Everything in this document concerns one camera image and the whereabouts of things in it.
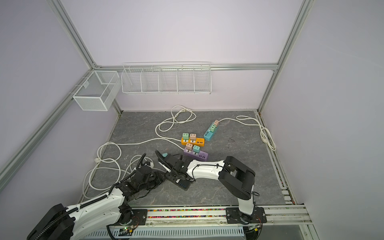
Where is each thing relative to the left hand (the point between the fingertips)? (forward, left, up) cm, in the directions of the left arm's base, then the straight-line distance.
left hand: (167, 178), depth 84 cm
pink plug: (+18, -13, +4) cm, 23 cm away
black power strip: (-4, -9, +1) cm, 10 cm away
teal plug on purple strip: (+16, -18, +4) cm, 24 cm away
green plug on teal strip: (+31, -30, +4) cm, 43 cm away
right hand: (+3, -2, +1) cm, 4 cm away
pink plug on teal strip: (+36, -33, +4) cm, 49 cm away
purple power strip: (+13, -21, 0) cm, 24 cm away
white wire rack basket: (+64, +1, +24) cm, 68 cm away
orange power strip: (+23, -20, +1) cm, 31 cm away
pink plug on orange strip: (+25, -16, +5) cm, 30 cm away
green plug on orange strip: (+25, -11, +5) cm, 28 cm away
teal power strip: (+29, -27, 0) cm, 40 cm away
